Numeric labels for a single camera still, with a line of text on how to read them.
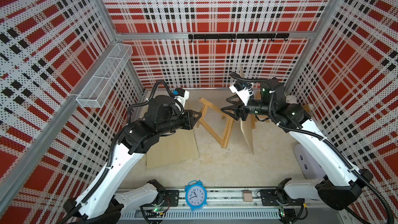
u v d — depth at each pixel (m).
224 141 0.71
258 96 0.51
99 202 0.36
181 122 0.51
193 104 0.53
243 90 0.51
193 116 0.52
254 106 0.52
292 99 1.05
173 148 0.90
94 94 0.89
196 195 0.72
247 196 0.74
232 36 0.89
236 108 0.53
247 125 0.93
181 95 0.53
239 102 0.54
